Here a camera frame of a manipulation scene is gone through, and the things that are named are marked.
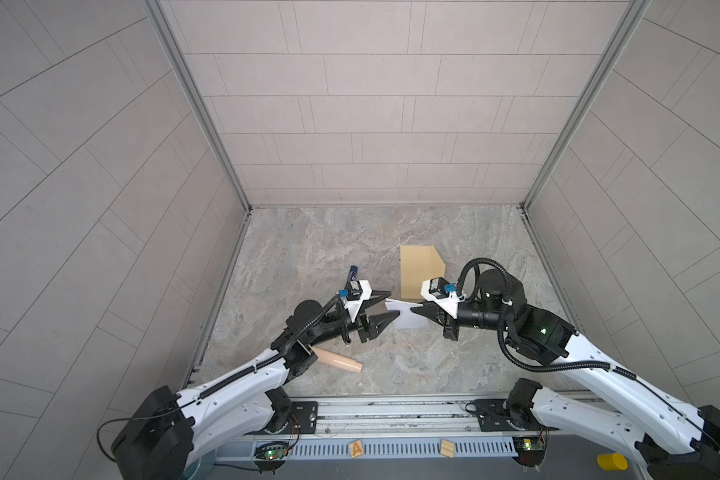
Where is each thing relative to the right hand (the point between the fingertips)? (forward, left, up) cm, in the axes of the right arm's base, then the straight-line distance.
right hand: (415, 311), depth 63 cm
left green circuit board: (-21, +32, -21) cm, 44 cm away
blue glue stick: (+26, +15, -22) cm, 37 cm away
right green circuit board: (-22, -26, -27) cm, 44 cm away
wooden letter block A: (-21, +15, -23) cm, 35 cm away
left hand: (+1, +3, -1) cm, 4 cm away
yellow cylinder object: (-27, -38, -19) cm, 51 cm away
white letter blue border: (0, +2, -2) cm, 3 cm away
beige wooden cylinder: (-1, +19, -23) cm, 30 cm away
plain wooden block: (-22, -6, -24) cm, 33 cm away
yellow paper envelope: (+31, -8, -28) cm, 42 cm away
